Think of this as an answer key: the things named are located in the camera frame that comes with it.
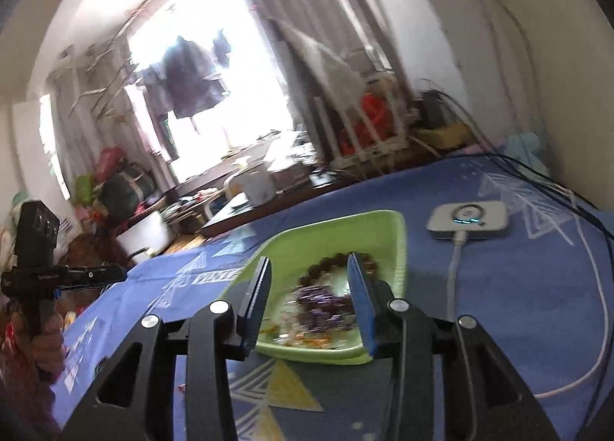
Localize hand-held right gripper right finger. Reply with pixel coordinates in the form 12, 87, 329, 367
346, 252, 560, 441

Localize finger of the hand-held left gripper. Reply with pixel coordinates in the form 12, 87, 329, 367
60, 264, 129, 300

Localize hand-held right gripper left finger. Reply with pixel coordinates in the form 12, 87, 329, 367
62, 256, 273, 441

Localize pile of beaded bracelets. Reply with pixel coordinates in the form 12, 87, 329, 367
276, 253, 382, 348

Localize green plastic basin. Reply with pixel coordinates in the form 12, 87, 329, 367
218, 210, 409, 366

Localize person's left hand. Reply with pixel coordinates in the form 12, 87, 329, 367
31, 311, 65, 382

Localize white storage box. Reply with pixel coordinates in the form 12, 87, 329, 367
115, 211, 168, 254

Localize green bag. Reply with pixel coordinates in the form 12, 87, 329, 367
74, 175, 94, 204

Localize dark wooden desk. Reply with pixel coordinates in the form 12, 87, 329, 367
199, 167, 365, 238

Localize black duffel bag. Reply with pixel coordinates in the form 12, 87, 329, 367
101, 163, 157, 226

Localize red bag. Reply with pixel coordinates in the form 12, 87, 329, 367
96, 146, 125, 178

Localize grey curtain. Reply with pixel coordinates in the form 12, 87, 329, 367
48, 71, 78, 192
240, 0, 385, 101

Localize cluttered low table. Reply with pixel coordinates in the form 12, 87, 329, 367
160, 187, 226, 231

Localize white mug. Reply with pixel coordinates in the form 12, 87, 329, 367
242, 163, 278, 206

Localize blue printed tablecloth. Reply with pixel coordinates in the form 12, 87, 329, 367
50, 155, 614, 441

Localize white charging device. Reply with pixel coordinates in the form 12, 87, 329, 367
427, 201, 509, 243

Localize metal clothes drying rack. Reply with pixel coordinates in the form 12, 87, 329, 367
62, 4, 159, 125

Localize hanging light clothes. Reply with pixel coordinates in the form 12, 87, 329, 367
125, 81, 166, 154

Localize beige power strip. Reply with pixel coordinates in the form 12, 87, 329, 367
417, 122, 473, 149

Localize orange packet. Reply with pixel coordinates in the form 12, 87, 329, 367
362, 93, 399, 135

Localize black power adapter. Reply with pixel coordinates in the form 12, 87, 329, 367
422, 91, 444, 127

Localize hanging dark clothes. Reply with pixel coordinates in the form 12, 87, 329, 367
144, 28, 231, 120

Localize light teal cloth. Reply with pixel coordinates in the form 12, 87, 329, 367
503, 131, 550, 175

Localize clear plastic bag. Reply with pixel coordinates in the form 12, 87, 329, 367
278, 21, 365, 111

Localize white cable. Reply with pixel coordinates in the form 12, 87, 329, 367
447, 220, 611, 400

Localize white wire rack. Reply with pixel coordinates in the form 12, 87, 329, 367
312, 76, 413, 168

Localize black cable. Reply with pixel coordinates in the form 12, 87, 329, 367
422, 81, 614, 423

